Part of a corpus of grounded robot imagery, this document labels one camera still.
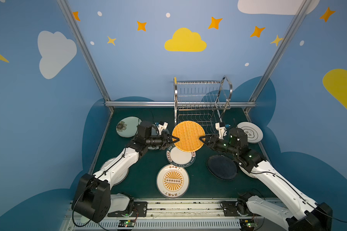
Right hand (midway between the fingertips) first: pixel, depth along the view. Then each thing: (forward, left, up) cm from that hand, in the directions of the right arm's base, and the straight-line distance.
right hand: (201, 137), depth 72 cm
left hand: (-2, +11, -2) cm, 11 cm away
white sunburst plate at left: (-15, +44, -25) cm, 53 cm away
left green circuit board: (-36, +36, -26) cm, 57 cm away
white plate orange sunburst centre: (-14, +14, -26) cm, 33 cm away
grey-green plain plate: (-2, +23, +8) cm, 25 cm away
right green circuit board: (-33, -25, -27) cm, 50 cm away
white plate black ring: (+23, -44, -27) cm, 56 cm away
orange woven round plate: (+4, +6, -2) cm, 8 cm away
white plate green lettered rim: (-1, +11, -24) cm, 26 cm away
